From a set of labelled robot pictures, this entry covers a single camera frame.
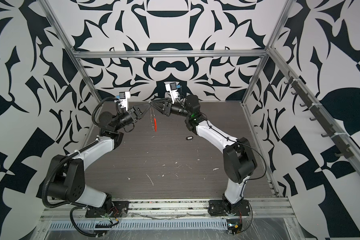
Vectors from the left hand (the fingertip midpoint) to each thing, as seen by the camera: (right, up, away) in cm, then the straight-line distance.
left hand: (151, 102), depth 68 cm
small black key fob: (+19, -20, +31) cm, 42 cm away
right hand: (0, -1, 0) cm, 1 cm away
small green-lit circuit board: (+38, -58, +3) cm, 70 cm away
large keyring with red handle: (0, -7, +1) cm, 7 cm away
